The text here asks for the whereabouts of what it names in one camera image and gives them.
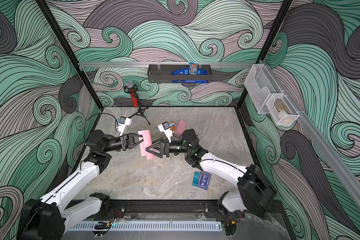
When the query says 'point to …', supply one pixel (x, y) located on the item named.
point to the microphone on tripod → (132, 89)
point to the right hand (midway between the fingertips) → (148, 147)
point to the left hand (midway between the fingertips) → (145, 138)
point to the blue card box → (204, 179)
